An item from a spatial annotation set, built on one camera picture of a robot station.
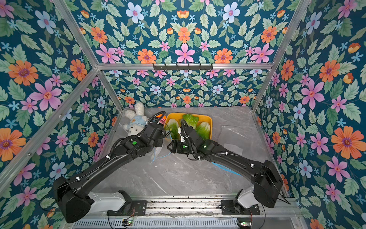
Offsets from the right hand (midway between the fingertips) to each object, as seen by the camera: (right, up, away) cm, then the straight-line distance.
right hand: (173, 144), depth 75 cm
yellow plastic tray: (-2, +15, +30) cm, 34 cm away
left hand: (-8, +4, +3) cm, 9 cm away
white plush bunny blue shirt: (-30, +12, +25) cm, 41 cm away
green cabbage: (+9, +13, +26) cm, 31 cm away
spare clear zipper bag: (+42, -1, +23) cm, 48 cm away
